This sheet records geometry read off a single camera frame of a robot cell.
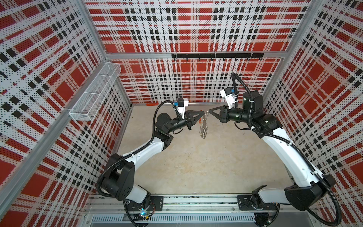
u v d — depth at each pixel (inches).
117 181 16.9
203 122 26.6
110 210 28.9
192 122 25.7
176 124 25.1
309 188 14.6
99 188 16.6
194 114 25.5
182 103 23.7
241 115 21.8
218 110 24.0
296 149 16.6
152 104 50.1
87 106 36.1
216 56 34.9
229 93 22.6
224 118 22.6
